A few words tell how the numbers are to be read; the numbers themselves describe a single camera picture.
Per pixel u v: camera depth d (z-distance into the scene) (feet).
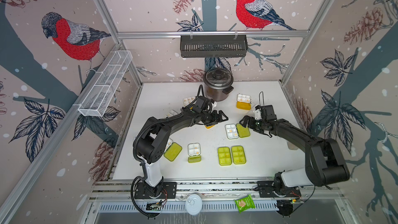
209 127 3.11
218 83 3.21
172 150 2.85
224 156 2.73
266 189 2.40
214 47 3.44
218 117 2.61
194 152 2.81
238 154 2.76
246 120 2.73
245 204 2.25
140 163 1.70
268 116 2.35
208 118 2.56
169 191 2.40
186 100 3.51
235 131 3.05
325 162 1.43
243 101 3.57
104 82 2.60
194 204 2.16
